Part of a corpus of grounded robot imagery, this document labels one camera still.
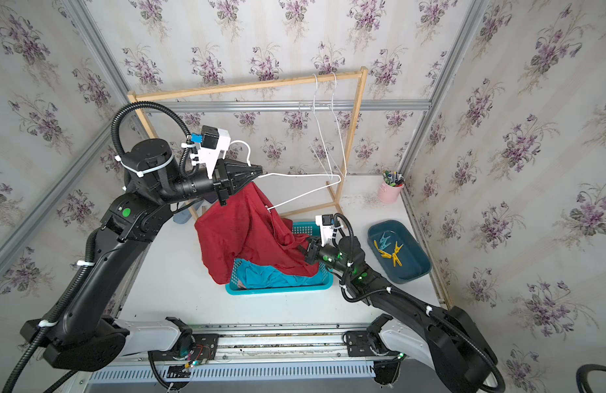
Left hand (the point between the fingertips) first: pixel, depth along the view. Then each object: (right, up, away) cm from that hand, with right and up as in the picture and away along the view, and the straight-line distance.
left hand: (261, 168), depth 51 cm
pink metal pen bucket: (+46, -4, +54) cm, 71 cm away
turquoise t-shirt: (-8, -32, +29) cm, 44 cm away
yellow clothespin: (+40, -28, +41) cm, 64 cm away
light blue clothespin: (+41, -23, +45) cm, 65 cm away
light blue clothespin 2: (+40, -26, +43) cm, 64 cm away
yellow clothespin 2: (+46, -26, +42) cm, 67 cm away
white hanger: (+23, +7, +76) cm, 79 cm away
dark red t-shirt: (-6, -14, +12) cm, 20 cm away
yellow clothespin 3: (+44, -30, +39) cm, 66 cm away
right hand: (+7, -19, +21) cm, 30 cm away
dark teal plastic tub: (+52, -29, +41) cm, 72 cm away
